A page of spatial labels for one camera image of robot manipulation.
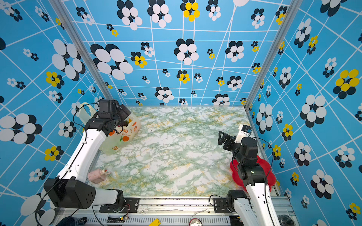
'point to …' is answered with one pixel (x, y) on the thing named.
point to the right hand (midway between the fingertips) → (228, 134)
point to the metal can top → (195, 221)
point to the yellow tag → (156, 222)
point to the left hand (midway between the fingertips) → (124, 111)
